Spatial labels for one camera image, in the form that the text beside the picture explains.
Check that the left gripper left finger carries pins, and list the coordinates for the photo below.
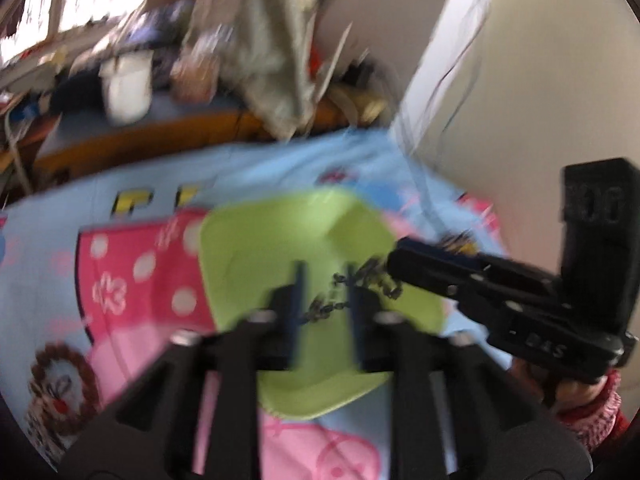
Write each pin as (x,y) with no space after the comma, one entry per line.
(288,303)

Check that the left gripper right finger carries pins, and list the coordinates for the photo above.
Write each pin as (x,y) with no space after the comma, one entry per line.
(363,305)

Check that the right hand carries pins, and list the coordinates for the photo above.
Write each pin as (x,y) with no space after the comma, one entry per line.
(568,393)

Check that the green plastic tray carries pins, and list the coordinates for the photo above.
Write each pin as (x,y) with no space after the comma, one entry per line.
(247,250)

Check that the red plaid sleeve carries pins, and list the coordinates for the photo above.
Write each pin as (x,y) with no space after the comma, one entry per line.
(602,420)

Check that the cartoon pig bedsheet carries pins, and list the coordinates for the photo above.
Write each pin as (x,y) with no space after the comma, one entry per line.
(96,275)

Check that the pink snack bag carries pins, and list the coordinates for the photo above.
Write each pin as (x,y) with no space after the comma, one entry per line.
(193,78)

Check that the wooden bedside desk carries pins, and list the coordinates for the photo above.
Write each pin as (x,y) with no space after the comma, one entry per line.
(84,142)

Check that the white enamel mug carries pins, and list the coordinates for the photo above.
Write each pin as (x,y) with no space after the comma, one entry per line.
(126,82)

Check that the grey-green hanging cloth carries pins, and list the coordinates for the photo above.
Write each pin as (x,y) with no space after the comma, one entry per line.
(264,57)

